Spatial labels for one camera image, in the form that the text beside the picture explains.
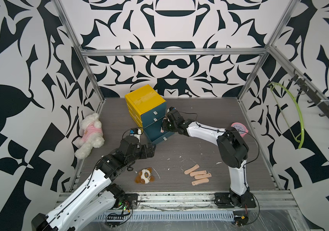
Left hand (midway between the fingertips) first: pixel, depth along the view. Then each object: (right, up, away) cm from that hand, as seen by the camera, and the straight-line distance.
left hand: (147, 143), depth 76 cm
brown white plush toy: (-2, -19, +4) cm, 19 cm away
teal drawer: (+1, +4, +21) cm, 21 cm away
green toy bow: (+71, +3, -9) cm, 72 cm away
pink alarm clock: (+62, +5, +24) cm, 66 cm away
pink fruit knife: (+28, -18, +8) cm, 34 cm away
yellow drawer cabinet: (-4, +23, +9) cm, 25 cm away
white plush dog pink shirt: (-35, +2, +12) cm, 37 cm away
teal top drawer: (+2, +16, +11) cm, 20 cm away
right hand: (+6, +10, +18) cm, 22 cm away
